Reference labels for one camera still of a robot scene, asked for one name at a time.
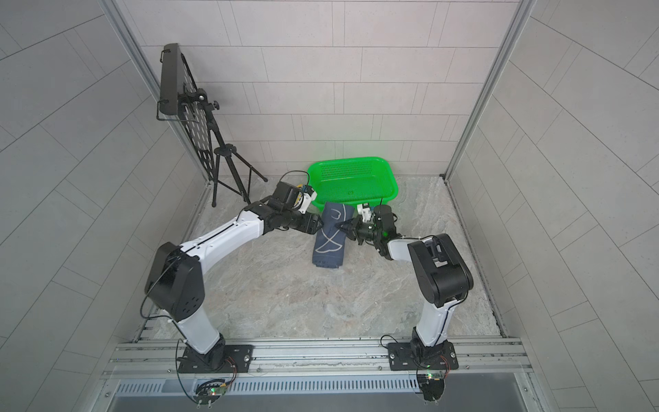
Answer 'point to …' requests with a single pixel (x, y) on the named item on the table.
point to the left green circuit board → (208, 392)
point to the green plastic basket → (358, 180)
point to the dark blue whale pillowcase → (329, 244)
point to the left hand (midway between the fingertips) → (320, 219)
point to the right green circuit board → (432, 384)
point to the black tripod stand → (228, 172)
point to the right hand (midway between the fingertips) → (337, 226)
